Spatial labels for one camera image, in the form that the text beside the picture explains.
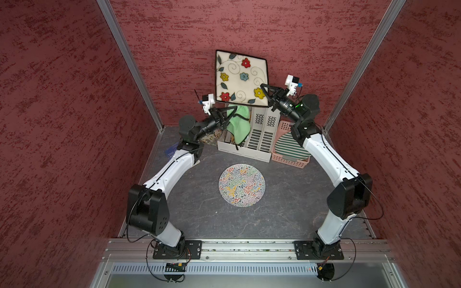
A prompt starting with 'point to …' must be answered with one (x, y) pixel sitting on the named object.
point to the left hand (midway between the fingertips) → (237, 111)
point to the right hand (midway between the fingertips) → (259, 88)
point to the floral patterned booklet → (212, 138)
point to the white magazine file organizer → (263, 122)
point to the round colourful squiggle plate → (242, 185)
